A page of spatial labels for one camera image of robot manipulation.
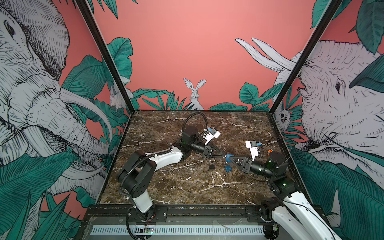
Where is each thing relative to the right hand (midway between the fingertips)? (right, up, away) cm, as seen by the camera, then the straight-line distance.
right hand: (230, 159), depth 67 cm
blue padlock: (-1, +1, +2) cm, 2 cm away
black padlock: (-6, -10, +24) cm, 27 cm away
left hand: (-3, +1, +2) cm, 4 cm away
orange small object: (+34, -2, +31) cm, 46 cm away
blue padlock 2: (+4, -11, +23) cm, 26 cm away
